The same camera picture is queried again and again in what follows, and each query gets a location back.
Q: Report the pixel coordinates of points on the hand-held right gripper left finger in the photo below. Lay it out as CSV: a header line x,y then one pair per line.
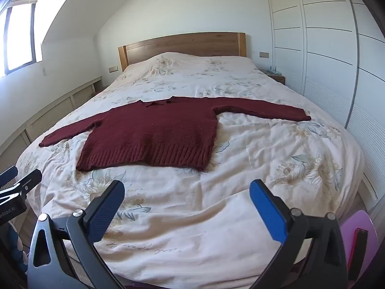
x,y
100,213

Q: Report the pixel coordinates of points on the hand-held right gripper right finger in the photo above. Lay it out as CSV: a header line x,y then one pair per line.
x,y
267,207

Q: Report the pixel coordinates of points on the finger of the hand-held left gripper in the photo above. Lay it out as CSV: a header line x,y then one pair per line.
x,y
8,176
28,180

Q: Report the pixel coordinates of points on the maroon knitted sweater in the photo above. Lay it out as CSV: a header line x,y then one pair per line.
x,y
150,135

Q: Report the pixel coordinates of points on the person's left hand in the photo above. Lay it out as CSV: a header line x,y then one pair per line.
x,y
18,243

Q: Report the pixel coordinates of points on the bed with floral duvet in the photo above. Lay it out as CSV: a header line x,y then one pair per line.
x,y
210,216

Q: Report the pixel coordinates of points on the pink plastic object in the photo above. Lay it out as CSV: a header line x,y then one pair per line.
x,y
349,231

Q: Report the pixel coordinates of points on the wooden nightstand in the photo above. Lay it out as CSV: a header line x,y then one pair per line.
x,y
278,79

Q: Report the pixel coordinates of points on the small bluish object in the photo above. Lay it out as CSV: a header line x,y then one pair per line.
x,y
275,70

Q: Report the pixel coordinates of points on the dark-framed window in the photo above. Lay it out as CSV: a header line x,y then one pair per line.
x,y
19,36

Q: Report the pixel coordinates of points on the white sliding-door wardrobe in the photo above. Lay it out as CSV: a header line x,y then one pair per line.
x,y
324,51

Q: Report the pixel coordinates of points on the wooden headboard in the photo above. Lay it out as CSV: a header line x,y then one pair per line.
x,y
186,43

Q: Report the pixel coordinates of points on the wall switch plate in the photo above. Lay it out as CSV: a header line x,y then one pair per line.
x,y
113,69
264,55

